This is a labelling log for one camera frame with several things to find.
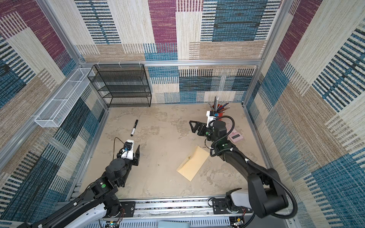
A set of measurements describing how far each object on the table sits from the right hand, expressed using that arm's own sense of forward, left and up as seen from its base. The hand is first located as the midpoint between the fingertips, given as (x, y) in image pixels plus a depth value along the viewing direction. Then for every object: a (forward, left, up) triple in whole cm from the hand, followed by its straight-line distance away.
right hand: (196, 124), depth 84 cm
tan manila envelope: (-18, +4, -19) cm, 26 cm away
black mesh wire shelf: (+39, +55, -1) cm, 68 cm away
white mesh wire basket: (-1, +71, +15) cm, 73 cm away
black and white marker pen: (+11, +44, -17) cm, 49 cm away
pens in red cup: (+22, -16, -9) cm, 29 cm away
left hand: (-13, +34, 0) cm, 36 cm away
